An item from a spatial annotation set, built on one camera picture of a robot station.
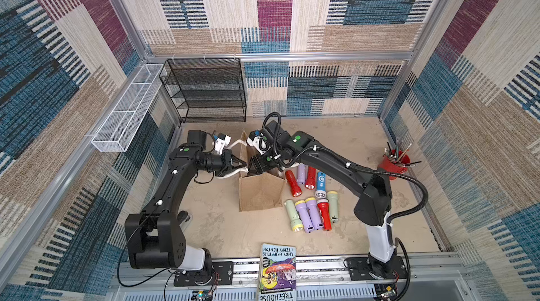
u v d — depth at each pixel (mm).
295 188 902
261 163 700
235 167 739
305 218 831
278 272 715
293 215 830
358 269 727
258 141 728
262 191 852
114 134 702
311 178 939
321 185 914
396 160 935
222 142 760
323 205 865
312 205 856
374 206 477
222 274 730
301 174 950
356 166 522
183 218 822
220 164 712
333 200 870
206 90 1099
